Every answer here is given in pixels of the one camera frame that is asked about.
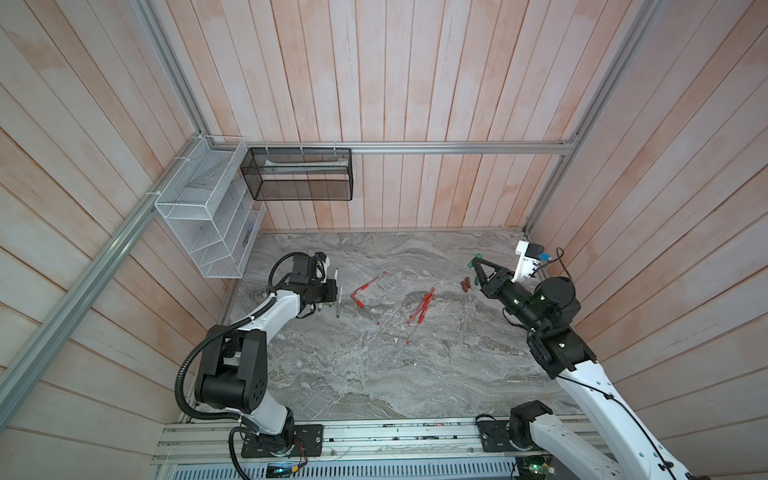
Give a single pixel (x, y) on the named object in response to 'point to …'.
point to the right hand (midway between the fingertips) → (473, 260)
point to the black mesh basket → (299, 174)
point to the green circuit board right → (535, 466)
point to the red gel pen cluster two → (426, 304)
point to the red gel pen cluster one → (418, 309)
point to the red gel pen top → (365, 286)
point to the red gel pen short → (362, 306)
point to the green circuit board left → (278, 470)
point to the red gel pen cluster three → (416, 319)
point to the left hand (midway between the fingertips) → (335, 293)
